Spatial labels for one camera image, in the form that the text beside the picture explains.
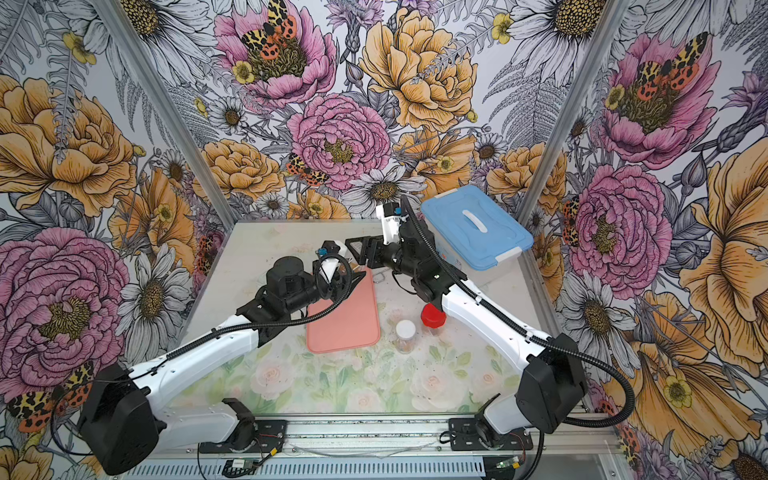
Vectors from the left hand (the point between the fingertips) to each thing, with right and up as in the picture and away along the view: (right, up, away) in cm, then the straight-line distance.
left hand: (356, 273), depth 77 cm
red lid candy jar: (+20, -13, +8) cm, 25 cm away
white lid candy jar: (+13, -17, +2) cm, 21 cm away
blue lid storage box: (+36, +10, +17) cm, 41 cm away
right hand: (0, +6, -4) cm, 7 cm away
